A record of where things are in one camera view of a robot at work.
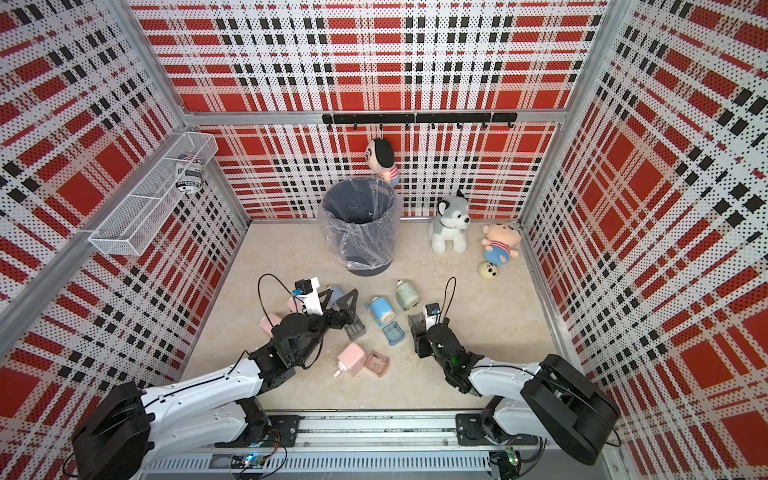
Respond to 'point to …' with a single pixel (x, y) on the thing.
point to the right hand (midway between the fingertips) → (424, 326)
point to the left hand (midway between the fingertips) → (350, 290)
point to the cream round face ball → (487, 270)
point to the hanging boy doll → (380, 157)
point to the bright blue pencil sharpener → (382, 311)
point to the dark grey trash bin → (361, 219)
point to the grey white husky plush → (449, 225)
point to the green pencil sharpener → (406, 295)
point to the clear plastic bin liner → (361, 219)
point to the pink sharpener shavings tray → (377, 362)
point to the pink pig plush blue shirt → (500, 243)
